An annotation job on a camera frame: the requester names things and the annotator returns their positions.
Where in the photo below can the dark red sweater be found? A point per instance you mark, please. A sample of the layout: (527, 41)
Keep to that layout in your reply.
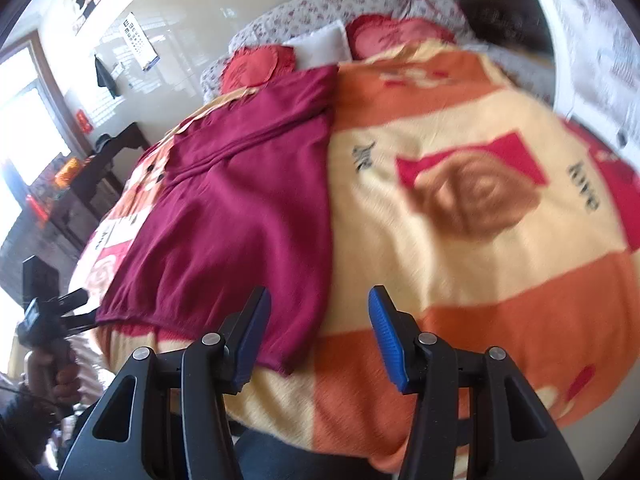
(240, 210)

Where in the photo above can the dark hanging cloth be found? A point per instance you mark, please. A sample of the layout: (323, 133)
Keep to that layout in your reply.
(107, 77)

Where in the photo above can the orange and yellow printed blanket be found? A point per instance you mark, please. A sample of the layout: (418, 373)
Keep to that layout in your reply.
(450, 285)

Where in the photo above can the red heart-shaped pillow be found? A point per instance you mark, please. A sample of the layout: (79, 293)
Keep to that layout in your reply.
(250, 67)
(395, 37)

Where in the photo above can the person's left forearm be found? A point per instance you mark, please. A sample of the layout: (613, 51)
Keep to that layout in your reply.
(25, 425)

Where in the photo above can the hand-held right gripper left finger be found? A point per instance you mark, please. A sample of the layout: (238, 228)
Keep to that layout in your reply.
(250, 350)

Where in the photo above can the floral bed sheet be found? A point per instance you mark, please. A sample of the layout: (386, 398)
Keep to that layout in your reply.
(515, 70)

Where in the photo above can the wall calendar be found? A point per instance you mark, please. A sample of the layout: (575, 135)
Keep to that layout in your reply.
(140, 40)

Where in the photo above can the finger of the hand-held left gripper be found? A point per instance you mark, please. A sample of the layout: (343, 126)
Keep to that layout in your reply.
(85, 320)
(75, 298)

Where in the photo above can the person's dark pants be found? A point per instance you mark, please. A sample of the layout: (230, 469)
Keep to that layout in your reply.
(300, 460)

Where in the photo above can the window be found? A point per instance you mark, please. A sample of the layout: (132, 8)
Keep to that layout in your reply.
(30, 120)

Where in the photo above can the white square pillow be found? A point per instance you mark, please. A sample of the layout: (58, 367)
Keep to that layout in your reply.
(320, 42)

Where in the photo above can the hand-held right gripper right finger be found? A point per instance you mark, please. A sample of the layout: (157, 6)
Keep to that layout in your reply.
(387, 340)

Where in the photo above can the red wall sign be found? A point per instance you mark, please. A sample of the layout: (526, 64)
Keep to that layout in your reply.
(83, 121)

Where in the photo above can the dark wooden side table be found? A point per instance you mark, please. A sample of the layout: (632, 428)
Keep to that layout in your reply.
(90, 200)

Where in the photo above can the person's left hand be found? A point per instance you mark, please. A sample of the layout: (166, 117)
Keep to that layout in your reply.
(55, 385)

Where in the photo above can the orange box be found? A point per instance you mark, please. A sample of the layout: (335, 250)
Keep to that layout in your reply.
(67, 172)

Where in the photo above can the dark carved wooden cabinet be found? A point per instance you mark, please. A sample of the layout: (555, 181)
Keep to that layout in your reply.
(500, 15)

